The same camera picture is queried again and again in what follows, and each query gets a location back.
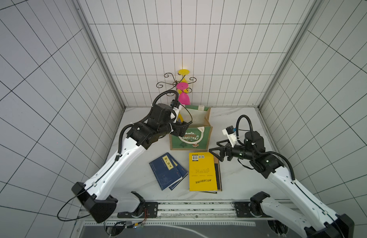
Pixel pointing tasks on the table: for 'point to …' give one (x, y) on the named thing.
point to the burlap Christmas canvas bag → (198, 136)
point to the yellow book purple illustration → (180, 118)
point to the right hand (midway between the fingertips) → (214, 143)
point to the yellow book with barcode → (202, 176)
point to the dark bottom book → (217, 172)
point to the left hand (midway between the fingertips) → (178, 126)
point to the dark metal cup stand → (159, 85)
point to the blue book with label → (165, 171)
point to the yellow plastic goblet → (183, 72)
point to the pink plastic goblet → (184, 97)
